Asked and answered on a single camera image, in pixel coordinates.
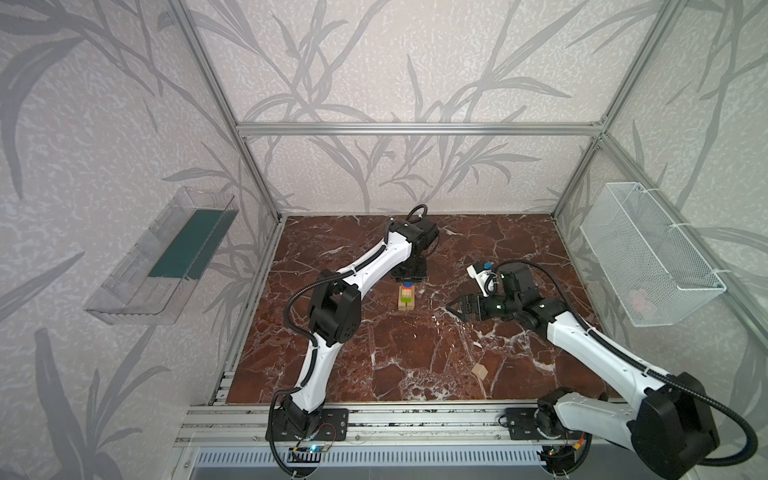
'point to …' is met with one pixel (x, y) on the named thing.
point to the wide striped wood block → (401, 304)
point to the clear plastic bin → (150, 283)
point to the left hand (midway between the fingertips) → (416, 272)
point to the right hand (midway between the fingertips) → (457, 295)
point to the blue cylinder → (408, 284)
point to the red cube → (407, 288)
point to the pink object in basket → (638, 297)
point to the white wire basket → (636, 247)
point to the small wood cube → (480, 370)
